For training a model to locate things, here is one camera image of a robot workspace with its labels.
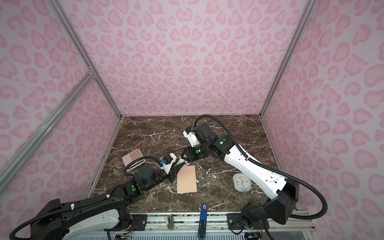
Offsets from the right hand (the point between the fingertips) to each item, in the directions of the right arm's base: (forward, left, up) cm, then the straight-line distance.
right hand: (185, 154), depth 69 cm
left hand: (-1, +1, -3) cm, 3 cm away
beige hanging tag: (-25, +7, -23) cm, 35 cm away
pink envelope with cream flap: (-3, +1, -25) cm, 25 cm away
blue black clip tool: (-27, -8, -24) cm, 37 cm away
